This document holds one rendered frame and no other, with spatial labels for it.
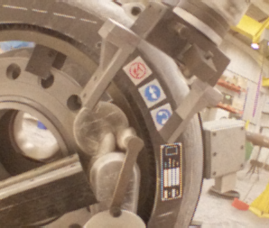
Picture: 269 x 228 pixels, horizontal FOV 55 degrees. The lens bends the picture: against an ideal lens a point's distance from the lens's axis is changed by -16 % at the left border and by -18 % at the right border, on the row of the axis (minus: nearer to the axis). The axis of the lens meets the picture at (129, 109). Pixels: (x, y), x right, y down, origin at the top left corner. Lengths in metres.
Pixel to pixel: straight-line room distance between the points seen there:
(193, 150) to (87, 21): 0.27
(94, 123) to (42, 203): 0.17
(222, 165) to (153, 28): 0.33
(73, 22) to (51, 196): 0.27
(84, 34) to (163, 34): 0.16
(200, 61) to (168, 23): 0.06
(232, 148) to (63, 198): 0.33
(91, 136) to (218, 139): 0.23
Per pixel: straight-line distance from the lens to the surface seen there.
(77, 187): 0.45
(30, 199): 0.47
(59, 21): 0.47
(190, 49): 0.35
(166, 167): 0.49
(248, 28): 13.31
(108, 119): 0.50
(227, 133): 0.57
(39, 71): 0.57
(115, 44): 0.33
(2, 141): 1.26
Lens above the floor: 0.77
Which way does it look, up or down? 1 degrees up
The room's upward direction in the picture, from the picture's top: 17 degrees clockwise
